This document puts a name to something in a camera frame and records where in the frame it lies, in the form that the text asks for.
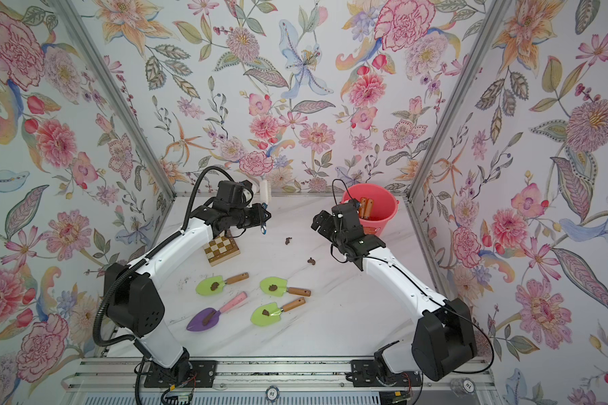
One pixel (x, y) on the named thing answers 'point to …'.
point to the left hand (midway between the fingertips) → (273, 213)
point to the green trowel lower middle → (269, 314)
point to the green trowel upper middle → (276, 286)
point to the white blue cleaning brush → (265, 197)
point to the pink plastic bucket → (386, 203)
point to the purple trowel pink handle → (207, 317)
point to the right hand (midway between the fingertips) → (320, 220)
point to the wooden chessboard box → (222, 248)
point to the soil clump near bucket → (287, 240)
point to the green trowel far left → (214, 285)
